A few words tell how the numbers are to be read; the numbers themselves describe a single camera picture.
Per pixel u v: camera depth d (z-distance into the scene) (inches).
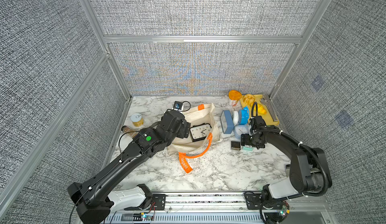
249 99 44.6
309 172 17.3
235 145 35.7
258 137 26.5
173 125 19.2
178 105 22.5
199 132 37.6
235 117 37.7
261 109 42.8
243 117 37.6
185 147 29.6
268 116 41.9
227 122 37.2
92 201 14.6
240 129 38.5
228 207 28.7
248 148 35.4
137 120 39.3
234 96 42.0
